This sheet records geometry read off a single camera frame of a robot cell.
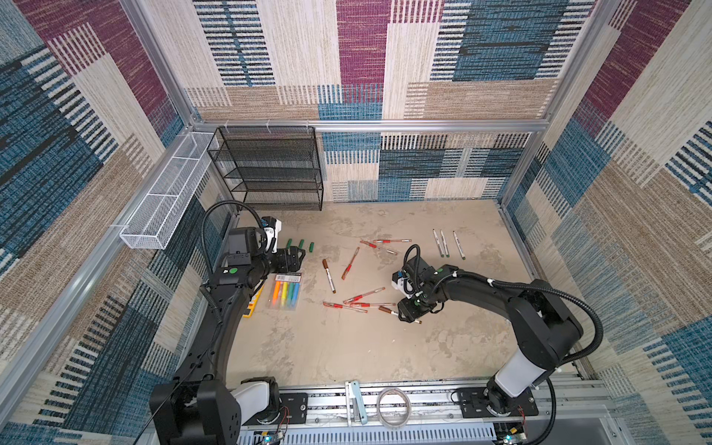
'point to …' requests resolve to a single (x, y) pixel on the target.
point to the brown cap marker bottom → (388, 311)
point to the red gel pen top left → (378, 247)
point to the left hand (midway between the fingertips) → (291, 251)
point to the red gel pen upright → (348, 269)
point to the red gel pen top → (387, 241)
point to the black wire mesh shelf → (273, 165)
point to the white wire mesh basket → (147, 227)
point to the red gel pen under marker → (357, 298)
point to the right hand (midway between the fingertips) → (411, 316)
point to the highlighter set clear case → (286, 291)
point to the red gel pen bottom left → (335, 305)
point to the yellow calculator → (253, 300)
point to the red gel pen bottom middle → (367, 305)
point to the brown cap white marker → (326, 268)
